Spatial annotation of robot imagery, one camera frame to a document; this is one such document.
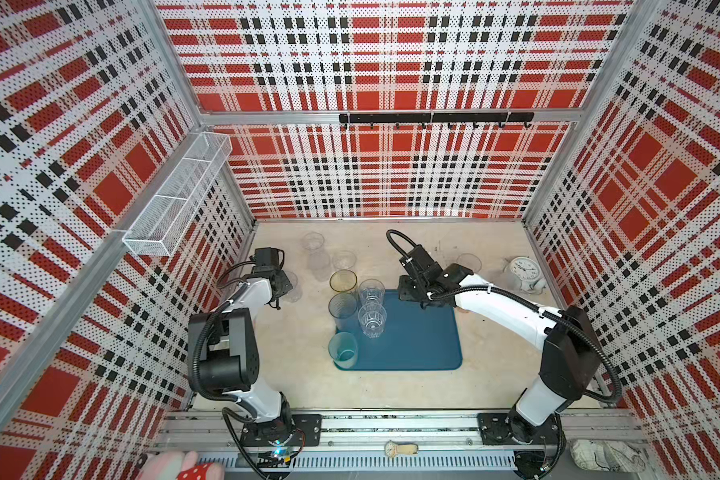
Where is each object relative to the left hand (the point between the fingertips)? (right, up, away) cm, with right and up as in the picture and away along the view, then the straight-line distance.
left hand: (282, 286), depth 95 cm
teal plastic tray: (+42, -15, -5) cm, 45 cm away
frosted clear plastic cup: (+11, +7, +7) cm, 14 cm away
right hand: (+40, +1, -10) cm, 41 cm away
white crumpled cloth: (+84, -36, -27) cm, 95 cm away
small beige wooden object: (+35, -35, -25) cm, 55 cm away
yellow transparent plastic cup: (+20, +3, -4) cm, 21 cm away
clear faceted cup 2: (+29, -9, -2) cm, 31 cm away
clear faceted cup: (+29, -2, +1) cm, 29 cm away
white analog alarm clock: (+82, +4, +4) cm, 82 cm away
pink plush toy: (-14, -36, -30) cm, 49 cm away
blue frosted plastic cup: (+20, -7, -4) cm, 22 cm away
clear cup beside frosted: (+19, +8, +7) cm, 22 cm away
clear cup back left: (+7, +15, +16) cm, 23 cm away
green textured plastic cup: (+21, -17, -9) cm, 28 cm away
